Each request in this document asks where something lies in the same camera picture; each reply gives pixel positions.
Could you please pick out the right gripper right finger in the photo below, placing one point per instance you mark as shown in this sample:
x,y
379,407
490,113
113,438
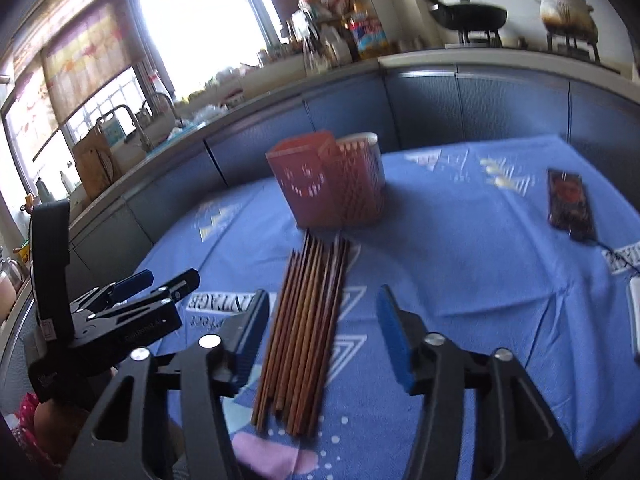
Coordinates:
x,y
516,433

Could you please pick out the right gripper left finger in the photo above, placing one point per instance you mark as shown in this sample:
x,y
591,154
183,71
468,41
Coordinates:
x,y
126,436

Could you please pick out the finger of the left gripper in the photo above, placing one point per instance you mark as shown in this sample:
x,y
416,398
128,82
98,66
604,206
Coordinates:
x,y
104,298
175,289

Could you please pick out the brown wooden chopstick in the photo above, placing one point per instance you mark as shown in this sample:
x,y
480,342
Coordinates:
x,y
312,285
320,315
298,296
281,335
272,342
335,297

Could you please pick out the chrome kitchen faucet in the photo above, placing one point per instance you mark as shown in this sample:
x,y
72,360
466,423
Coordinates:
x,y
159,101

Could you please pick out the blue kitchen base cabinets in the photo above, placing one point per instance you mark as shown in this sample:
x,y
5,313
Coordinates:
x,y
209,197

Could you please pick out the wooden cutting board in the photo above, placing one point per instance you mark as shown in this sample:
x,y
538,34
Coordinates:
x,y
97,167

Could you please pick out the blue patterned tablecloth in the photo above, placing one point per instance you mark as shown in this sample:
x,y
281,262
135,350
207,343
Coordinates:
x,y
465,242

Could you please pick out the pink perforated utensil holder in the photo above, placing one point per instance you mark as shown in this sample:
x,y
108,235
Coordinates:
x,y
310,172

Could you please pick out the white power bank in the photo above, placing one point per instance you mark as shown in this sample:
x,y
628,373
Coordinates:
x,y
633,293

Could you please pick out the white paper cup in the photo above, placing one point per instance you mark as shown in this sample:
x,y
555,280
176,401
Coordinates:
x,y
362,159

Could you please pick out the black smartphone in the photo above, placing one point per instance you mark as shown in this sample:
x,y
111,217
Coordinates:
x,y
569,208

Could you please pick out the floral window blind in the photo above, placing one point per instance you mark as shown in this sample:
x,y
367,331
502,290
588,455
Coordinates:
x,y
72,48

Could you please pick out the white plastic jug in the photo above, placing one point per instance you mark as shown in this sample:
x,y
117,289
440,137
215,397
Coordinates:
x,y
337,48

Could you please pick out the yellow cooking oil bottle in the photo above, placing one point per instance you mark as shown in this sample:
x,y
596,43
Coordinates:
x,y
368,33

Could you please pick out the black gas stove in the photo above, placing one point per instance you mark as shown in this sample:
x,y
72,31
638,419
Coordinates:
x,y
564,48

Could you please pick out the black frying pan with lid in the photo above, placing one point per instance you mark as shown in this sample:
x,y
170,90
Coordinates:
x,y
468,16

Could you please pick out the white ceramic stew pot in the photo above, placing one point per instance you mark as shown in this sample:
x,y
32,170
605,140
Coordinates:
x,y
571,18

